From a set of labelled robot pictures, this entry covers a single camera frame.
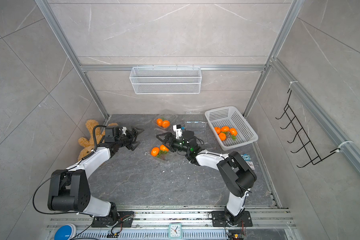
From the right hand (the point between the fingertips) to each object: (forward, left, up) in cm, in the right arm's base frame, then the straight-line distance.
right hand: (160, 140), depth 80 cm
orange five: (+5, +1, -15) cm, 16 cm away
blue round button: (-39, +44, -18) cm, 62 cm away
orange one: (+20, -38, -17) cm, 46 cm away
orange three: (+24, 0, -14) cm, 28 cm away
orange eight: (+18, -48, -16) cm, 54 cm away
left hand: (+8, +11, -3) cm, 13 cm away
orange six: (+2, +6, -15) cm, 16 cm away
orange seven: (+19, -42, -15) cm, 49 cm away
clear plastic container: (+2, +2, -17) cm, 17 cm away
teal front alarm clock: (-40, -8, -18) cm, 44 cm away
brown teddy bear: (+6, +48, -11) cm, 49 cm away
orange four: (+26, +5, -14) cm, 30 cm away
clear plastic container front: (+25, -24, -20) cm, 40 cm away
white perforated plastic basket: (+16, -57, -17) cm, 61 cm away
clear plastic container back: (+33, -3, -17) cm, 38 cm away
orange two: (+14, -40, -17) cm, 46 cm away
